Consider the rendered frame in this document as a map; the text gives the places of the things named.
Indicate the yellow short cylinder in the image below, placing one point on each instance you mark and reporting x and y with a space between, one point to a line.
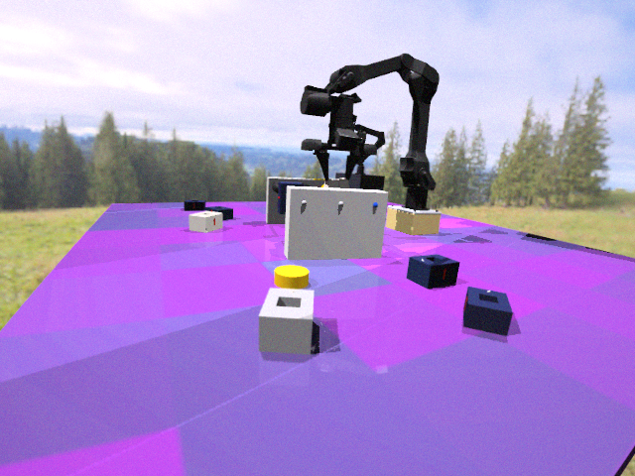
291 277

